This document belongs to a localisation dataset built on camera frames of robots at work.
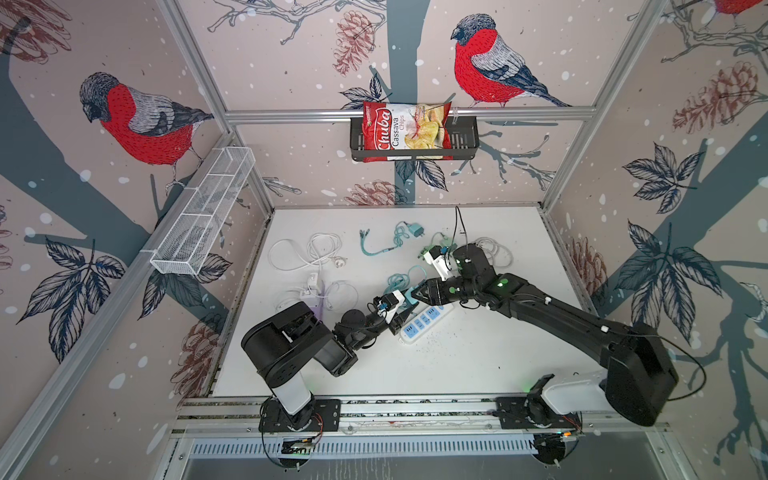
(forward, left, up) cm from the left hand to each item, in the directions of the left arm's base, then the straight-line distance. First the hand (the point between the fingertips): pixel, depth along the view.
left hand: (411, 298), depth 78 cm
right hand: (0, 0, 0) cm, 1 cm away
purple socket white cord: (+30, +31, -16) cm, 46 cm away
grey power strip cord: (+26, -34, -16) cm, 45 cm away
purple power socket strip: (+3, +28, -14) cm, 31 cm away
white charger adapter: (+10, +29, -7) cm, 32 cm away
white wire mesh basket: (+12, +55, +15) cm, 58 cm away
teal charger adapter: (+36, -4, -13) cm, 38 cm away
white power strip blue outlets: (-1, -5, -13) cm, 14 cm away
